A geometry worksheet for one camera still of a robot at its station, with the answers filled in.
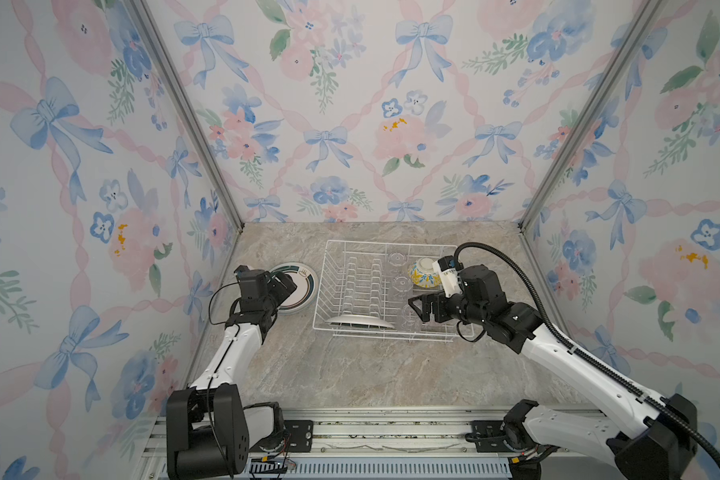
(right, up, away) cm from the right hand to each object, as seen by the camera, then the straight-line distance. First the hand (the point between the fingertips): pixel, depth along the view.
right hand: (421, 296), depth 76 cm
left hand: (-39, +3, +11) cm, 40 cm away
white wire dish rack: (-15, -1, +26) cm, 30 cm away
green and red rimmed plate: (-34, +1, +24) cm, 41 cm away
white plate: (-15, -6, 0) cm, 17 cm away
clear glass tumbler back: (-4, +9, +20) cm, 23 cm away
